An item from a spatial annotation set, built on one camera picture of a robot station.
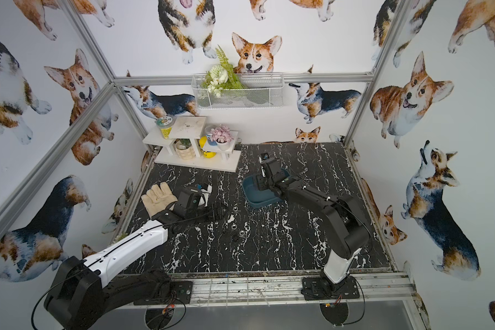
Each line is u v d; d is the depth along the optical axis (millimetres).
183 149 1104
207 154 1119
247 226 903
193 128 981
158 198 989
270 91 924
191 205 651
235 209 951
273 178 703
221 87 812
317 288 734
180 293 734
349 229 469
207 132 965
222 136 902
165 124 979
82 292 395
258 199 972
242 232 877
